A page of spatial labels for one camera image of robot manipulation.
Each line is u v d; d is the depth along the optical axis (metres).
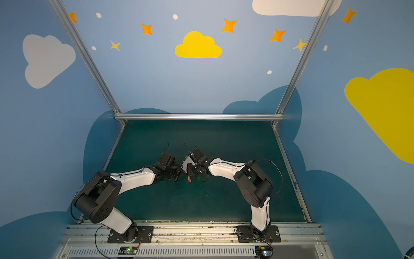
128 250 0.71
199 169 0.71
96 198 0.45
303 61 0.87
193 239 0.73
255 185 0.49
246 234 0.76
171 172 0.79
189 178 0.91
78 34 0.78
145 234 0.74
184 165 0.86
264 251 0.71
